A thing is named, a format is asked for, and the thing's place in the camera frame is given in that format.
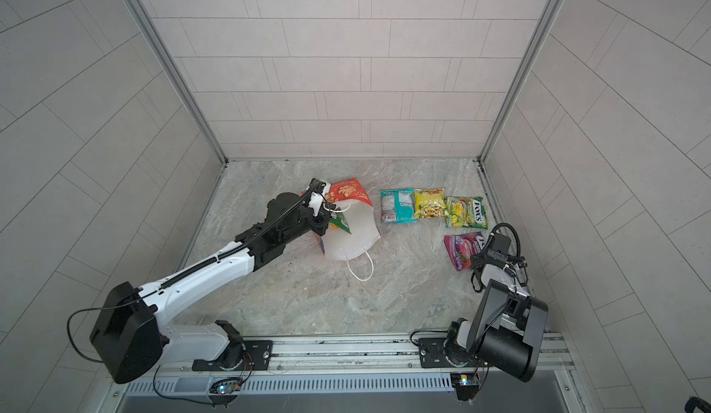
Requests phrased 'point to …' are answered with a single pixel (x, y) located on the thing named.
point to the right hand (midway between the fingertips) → (480, 257)
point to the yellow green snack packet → (430, 203)
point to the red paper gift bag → (355, 229)
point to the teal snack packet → (397, 206)
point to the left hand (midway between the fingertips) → (340, 204)
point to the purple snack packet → (462, 247)
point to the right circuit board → (467, 385)
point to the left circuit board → (226, 386)
